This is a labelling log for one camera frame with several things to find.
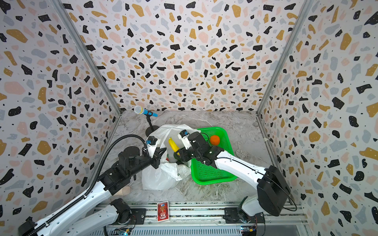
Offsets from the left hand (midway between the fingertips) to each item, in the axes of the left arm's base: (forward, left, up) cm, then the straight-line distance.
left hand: (166, 148), depth 72 cm
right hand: (+2, -5, -7) cm, 9 cm away
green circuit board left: (-31, +21, -25) cm, 45 cm away
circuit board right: (-31, -40, -26) cm, 57 cm away
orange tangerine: (+16, -27, -17) cm, 36 cm away
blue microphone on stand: (+25, +19, +2) cm, 32 cm away
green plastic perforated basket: (-4, -20, -24) cm, 31 cm away
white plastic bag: (-12, -2, -2) cm, 12 cm away
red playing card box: (-23, +3, -23) cm, 33 cm away
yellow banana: (+5, -2, -6) cm, 9 cm away
